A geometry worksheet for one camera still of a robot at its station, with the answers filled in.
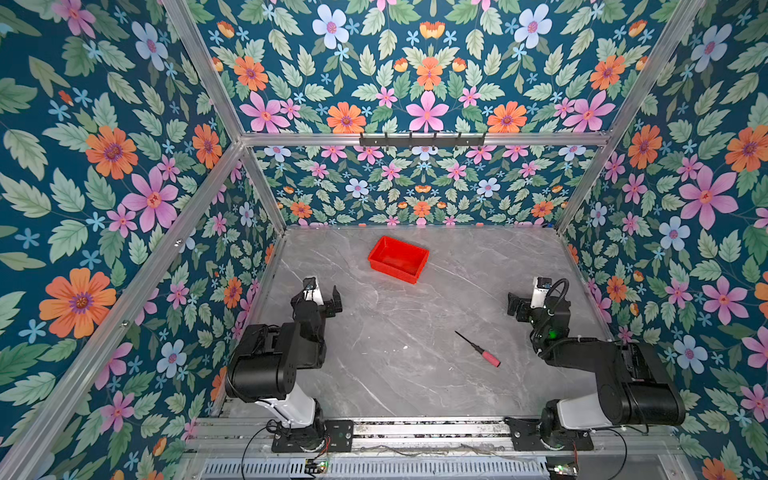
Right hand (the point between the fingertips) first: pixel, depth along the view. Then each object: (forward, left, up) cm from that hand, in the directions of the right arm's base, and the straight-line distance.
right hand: (533, 292), depth 92 cm
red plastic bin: (+19, +44, -8) cm, 48 cm away
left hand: (-1, +67, +3) cm, 67 cm away
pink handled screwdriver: (-18, +16, -7) cm, 25 cm away
